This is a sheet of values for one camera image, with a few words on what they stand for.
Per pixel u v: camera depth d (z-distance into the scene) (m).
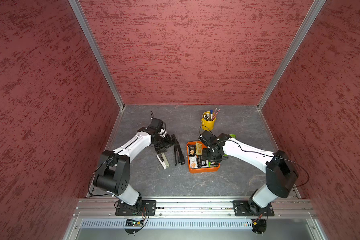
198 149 0.92
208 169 0.87
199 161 0.88
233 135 1.02
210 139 0.68
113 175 0.45
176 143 0.77
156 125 0.72
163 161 0.88
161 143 0.76
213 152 0.62
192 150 0.92
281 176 0.44
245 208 0.73
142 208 0.74
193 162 0.87
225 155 0.61
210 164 0.87
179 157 0.90
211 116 1.03
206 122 1.00
